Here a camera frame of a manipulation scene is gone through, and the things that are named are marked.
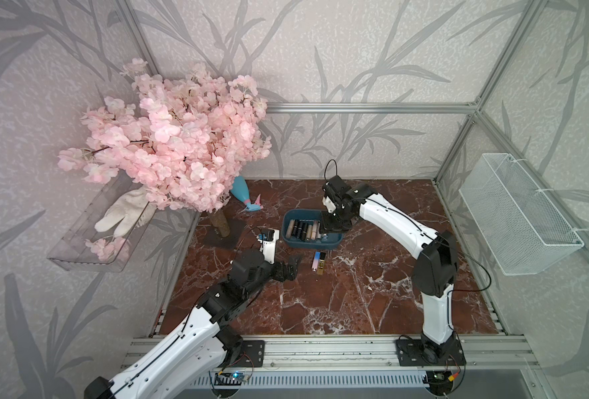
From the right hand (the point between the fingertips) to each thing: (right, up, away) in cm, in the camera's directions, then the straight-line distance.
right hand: (322, 229), depth 86 cm
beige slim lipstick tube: (-4, -3, +15) cm, 16 cm away
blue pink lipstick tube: (-2, -13, +6) cm, 14 cm away
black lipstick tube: (-10, -1, +16) cm, 19 cm away
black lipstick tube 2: (-9, -2, +15) cm, 18 cm away
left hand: (-10, -6, -12) cm, 16 cm away
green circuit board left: (-28, -42, -14) cm, 52 cm away
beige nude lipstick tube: (-13, -2, +15) cm, 20 cm away
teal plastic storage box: (+5, -5, +10) cm, 12 cm away
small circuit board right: (+34, -43, -14) cm, 57 cm away
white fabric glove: (-53, +8, -18) cm, 57 cm away
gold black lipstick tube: (0, -13, +6) cm, 14 cm away
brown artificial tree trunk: (-39, +3, +6) cm, 39 cm away
